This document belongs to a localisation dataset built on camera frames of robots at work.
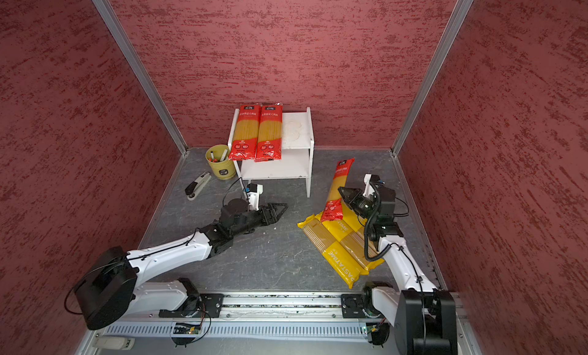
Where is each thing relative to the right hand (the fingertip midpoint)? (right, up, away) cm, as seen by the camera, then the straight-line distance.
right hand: (335, 191), depth 81 cm
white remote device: (-66, -43, -16) cm, 80 cm away
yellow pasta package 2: (+8, -17, +9) cm, 21 cm away
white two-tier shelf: (-14, +17, -3) cm, 22 cm away
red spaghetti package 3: (-1, -6, -4) cm, 7 cm away
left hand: (-19, -7, -2) cm, 20 cm away
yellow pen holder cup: (-51, +14, +23) cm, 58 cm away
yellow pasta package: (+4, -27, 0) cm, 27 cm away
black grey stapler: (-60, +1, +20) cm, 63 cm away
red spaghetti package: (-23, +19, -5) cm, 30 cm away
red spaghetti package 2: (-31, +19, -5) cm, 37 cm away
